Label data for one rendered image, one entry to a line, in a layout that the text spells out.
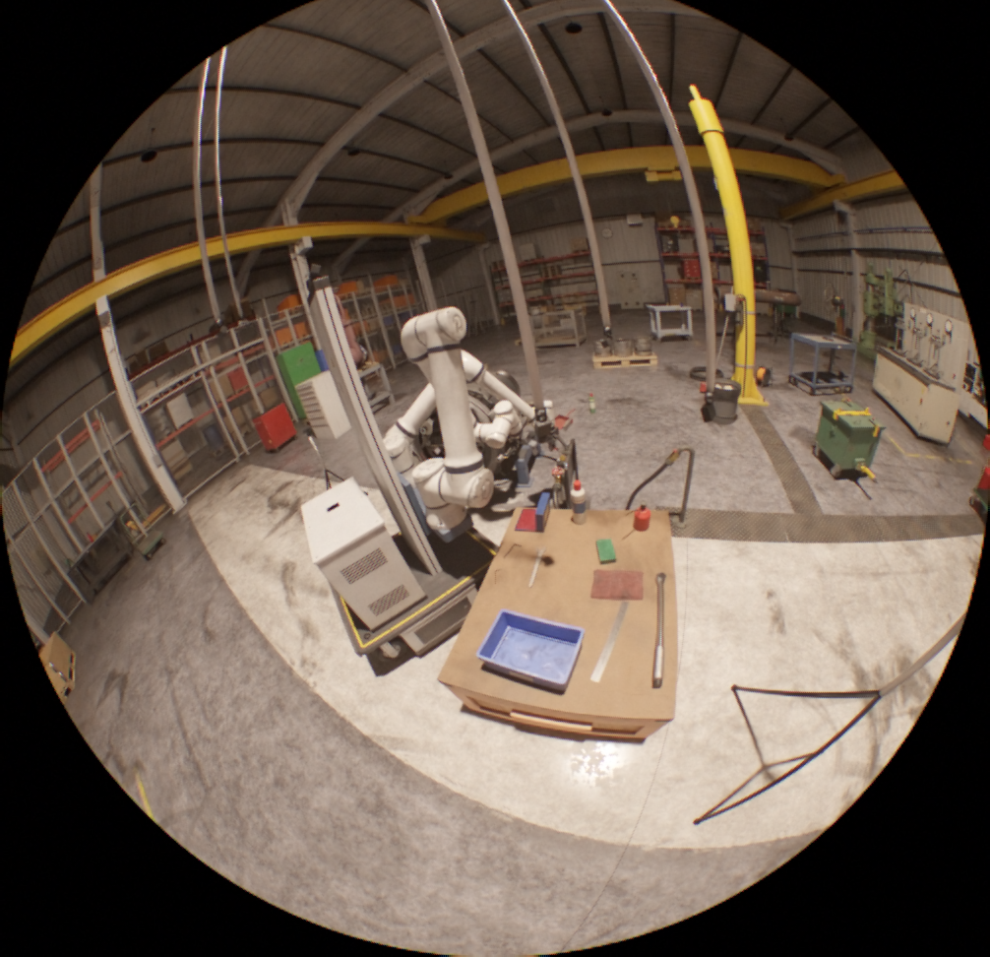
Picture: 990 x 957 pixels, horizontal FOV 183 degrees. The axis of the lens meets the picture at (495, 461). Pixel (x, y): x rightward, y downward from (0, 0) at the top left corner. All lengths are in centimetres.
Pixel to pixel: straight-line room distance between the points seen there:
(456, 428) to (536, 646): 82
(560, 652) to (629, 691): 28
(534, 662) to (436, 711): 71
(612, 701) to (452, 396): 113
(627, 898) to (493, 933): 52
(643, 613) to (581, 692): 37
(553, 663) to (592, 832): 84
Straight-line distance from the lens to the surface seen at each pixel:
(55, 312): 938
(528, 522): 156
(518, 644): 116
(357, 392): 121
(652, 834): 157
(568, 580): 130
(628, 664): 112
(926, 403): 556
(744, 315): 434
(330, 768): 191
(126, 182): 964
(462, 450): 111
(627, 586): 126
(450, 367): 106
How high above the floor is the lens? 151
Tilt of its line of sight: 29 degrees down
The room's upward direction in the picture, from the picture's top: 14 degrees counter-clockwise
